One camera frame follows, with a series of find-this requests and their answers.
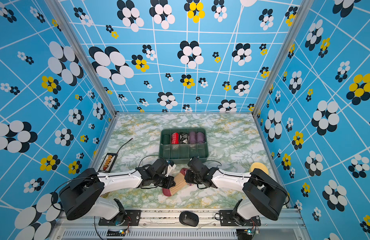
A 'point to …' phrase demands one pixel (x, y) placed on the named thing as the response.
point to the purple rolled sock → (192, 137)
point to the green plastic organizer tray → (179, 145)
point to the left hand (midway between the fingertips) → (176, 185)
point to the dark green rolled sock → (166, 139)
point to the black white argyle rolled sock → (183, 138)
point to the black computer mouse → (189, 218)
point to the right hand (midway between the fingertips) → (185, 178)
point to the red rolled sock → (175, 138)
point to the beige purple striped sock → (180, 182)
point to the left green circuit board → (116, 232)
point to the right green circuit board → (244, 233)
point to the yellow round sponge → (258, 165)
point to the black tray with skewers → (108, 163)
